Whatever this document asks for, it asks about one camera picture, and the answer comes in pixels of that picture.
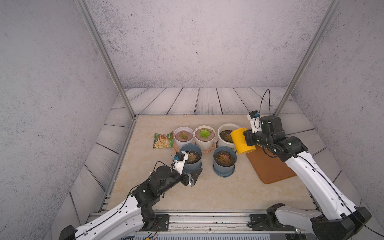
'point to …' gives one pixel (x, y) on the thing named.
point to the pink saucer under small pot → (175, 146)
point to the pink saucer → (205, 151)
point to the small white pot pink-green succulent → (183, 135)
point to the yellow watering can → (240, 141)
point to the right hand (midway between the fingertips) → (246, 131)
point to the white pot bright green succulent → (205, 136)
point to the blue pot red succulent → (224, 159)
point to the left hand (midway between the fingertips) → (196, 166)
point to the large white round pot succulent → (224, 135)
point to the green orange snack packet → (163, 141)
